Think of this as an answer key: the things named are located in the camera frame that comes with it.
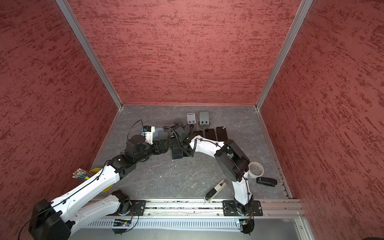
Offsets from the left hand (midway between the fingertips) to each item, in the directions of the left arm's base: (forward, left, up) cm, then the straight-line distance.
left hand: (166, 144), depth 78 cm
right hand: (+6, -3, -12) cm, 14 cm away
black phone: (+19, -26, -18) cm, 37 cm away
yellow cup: (-12, +37, -7) cm, 40 cm away
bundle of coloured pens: (-16, +39, -1) cm, 42 cm away
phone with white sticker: (+20, -34, -18) cm, 44 cm away
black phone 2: (+22, -16, -21) cm, 35 cm away
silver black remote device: (-22, -24, -13) cm, 35 cm away
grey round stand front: (+27, -12, -10) cm, 31 cm away
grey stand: (+24, -21, -12) cm, 35 cm away
